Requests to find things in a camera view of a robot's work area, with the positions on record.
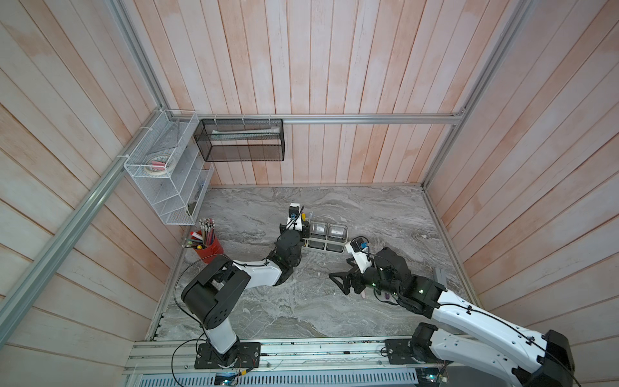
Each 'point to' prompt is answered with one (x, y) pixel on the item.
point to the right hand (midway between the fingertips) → (338, 267)
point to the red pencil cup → (208, 253)
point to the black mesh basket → (241, 139)
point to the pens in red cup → (204, 237)
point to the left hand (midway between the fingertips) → (299, 212)
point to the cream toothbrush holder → (325, 236)
